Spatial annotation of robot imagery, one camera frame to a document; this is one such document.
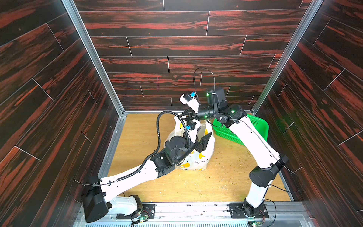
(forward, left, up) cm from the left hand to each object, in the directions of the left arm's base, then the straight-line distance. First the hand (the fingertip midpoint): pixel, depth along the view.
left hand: (206, 131), depth 64 cm
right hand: (+8, +12, +3) cm, 14 cm away
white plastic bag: (-6, +2, -15) cm, 17 cm away
